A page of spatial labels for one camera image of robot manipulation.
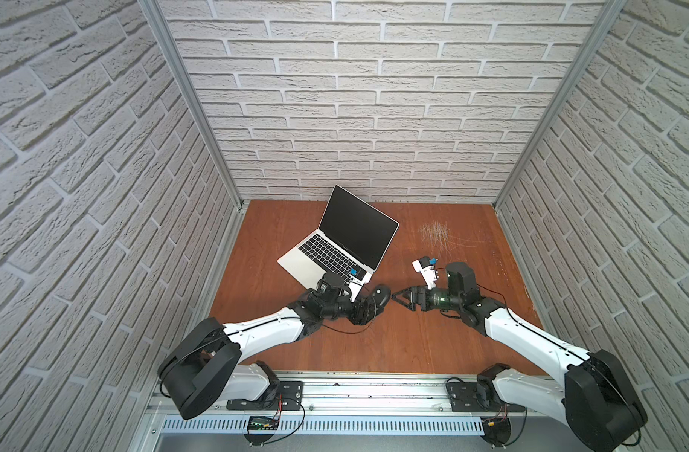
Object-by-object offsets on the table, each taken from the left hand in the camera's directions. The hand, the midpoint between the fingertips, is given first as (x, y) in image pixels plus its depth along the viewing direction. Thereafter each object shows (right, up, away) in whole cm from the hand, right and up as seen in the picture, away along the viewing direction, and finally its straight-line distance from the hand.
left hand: (375, 298), depth 80 cm
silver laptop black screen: (-8, +15, +26) cm, 31 cm away
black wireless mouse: (+2, +1, -1) cm, 3 cm away
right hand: (+5, 0, -2) cm, 5 cm away
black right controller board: (+31, -32, -9) cm, 45 cm away
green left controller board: (-31, -31, -8) cm, 44 cm away
